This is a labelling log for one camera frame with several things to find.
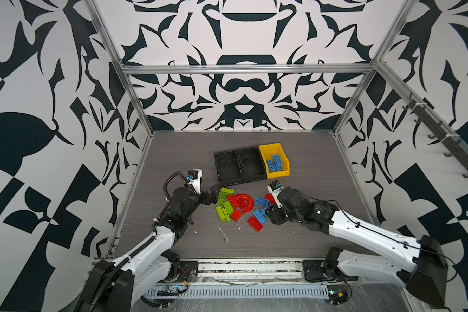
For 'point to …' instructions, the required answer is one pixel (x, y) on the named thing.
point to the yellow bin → (268, 151)
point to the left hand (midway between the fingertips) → (210, 178)
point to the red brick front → (255, 224)
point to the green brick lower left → (223, 215)
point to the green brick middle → (228, 207)
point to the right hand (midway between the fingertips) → (270, 208)
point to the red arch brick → (245, 202)
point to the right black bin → (251, 164)
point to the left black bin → (229, 168)
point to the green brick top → (227, 190)
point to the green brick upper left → (221, 196)
